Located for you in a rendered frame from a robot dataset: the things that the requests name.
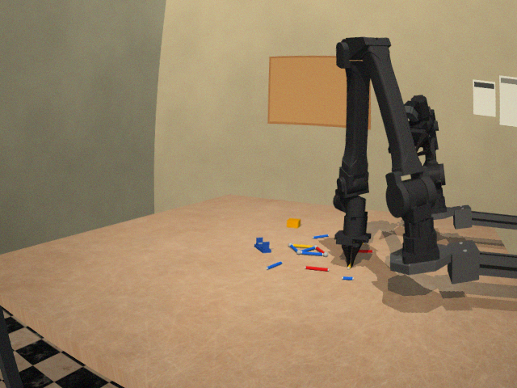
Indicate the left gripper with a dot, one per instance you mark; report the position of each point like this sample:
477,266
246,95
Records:
353,231

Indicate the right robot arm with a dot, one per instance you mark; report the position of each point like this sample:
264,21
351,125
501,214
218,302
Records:
421,117

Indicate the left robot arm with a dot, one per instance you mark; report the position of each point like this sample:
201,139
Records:
410,199

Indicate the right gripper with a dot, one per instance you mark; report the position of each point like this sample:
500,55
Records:
421,137

